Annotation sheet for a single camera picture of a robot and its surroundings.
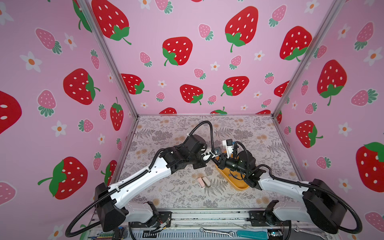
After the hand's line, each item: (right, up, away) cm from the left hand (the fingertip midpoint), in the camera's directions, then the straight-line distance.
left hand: (207, 153), depth 73 cm
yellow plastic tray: (+14, -12, -1) cm, 18 cm away
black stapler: (+4, +3, -12) cm, 13 cm away
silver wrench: (+10, -38, -3) cm, 39 cm away
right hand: (+1, -2, +3) cm, 3 cm away
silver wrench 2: (+54, -39, -3) cm, 67 cm away
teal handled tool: (+21, -38, -3) cm, 44 cm away
